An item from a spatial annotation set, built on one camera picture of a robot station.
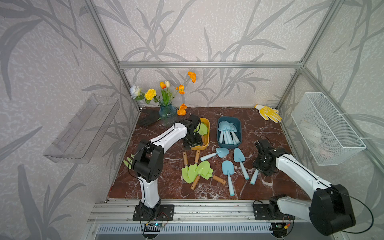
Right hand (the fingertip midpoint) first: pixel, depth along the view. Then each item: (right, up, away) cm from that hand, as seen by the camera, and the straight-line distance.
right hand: (255, 166), depth 85 cm
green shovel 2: (-36, -5, 0) cm, 37 cm away
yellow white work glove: (+22, +33, +32) cm, 51 cm away
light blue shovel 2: (-8, +4, +8) cm, 12 cm away
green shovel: (-41, -3, +1) cm, 41 cm away
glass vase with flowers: (-55, +32, +17) cm, 66 cm away
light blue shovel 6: (-9, +20, +19) cm, 29 cm away
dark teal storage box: (-18, +15, +14) cm, 27 cm away
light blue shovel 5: (-12, +22, +17) cm, 30 cm away
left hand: (-33, +11, +4) cm, 35 cm away
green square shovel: (-31, -2, +3) cm, 31 cm away
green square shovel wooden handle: (-23, -6, -1) cm, 24 cm away
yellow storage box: (-30, +20, +17) cm, 40 cm away
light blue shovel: (-19, +7, +8) cm, 22 cm away
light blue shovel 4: (-2, -6, -2) cm, 6 cm away
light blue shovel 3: (-15, -2, +3) cm, 16 cm away
